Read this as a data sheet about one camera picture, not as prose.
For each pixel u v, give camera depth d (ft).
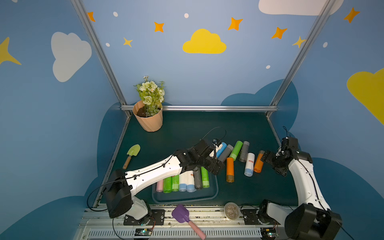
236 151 3.19
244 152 3.17
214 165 2.13
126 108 3.77
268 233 2.35
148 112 3.24
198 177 2.77
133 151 3.22
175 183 2.69
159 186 2.69
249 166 2.91
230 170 2.89
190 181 2.73
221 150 3.15
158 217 2.46
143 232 2.35
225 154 3.13
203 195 2.68
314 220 1.42
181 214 2.45
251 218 2.46
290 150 1.85
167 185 2.69
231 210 2.36
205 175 2.82
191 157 1.86
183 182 2.70
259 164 2.97
